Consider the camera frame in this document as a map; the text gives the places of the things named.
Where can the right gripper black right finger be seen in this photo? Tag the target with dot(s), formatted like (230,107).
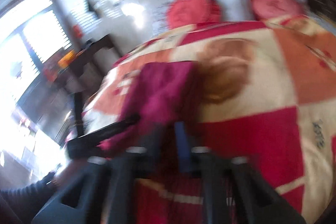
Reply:
(232,191)

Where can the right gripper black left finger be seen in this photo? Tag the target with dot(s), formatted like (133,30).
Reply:
(105,193)

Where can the maroon small garment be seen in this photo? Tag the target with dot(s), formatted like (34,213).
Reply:
(162,93)

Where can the person's dark sleeve forearm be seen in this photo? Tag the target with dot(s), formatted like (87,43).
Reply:
(22,205)

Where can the red orange cream blanket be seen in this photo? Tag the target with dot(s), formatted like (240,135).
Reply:
(268,93)

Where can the dark wooden side table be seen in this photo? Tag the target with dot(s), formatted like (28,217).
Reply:
(52,98)

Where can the window with grille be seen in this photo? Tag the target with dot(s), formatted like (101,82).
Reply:
(33,38)

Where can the white small pillow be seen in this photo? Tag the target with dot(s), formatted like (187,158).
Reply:
(236,10)

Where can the red round pillow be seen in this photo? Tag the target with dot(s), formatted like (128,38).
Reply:
(185,12)

